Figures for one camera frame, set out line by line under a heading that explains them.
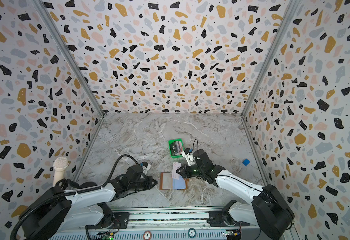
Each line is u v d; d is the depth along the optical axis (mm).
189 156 733
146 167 808
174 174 811
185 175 712
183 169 745
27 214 369
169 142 1013
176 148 974
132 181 675
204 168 649
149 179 751
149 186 745
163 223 735
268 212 417
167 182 856
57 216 403
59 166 600
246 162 948
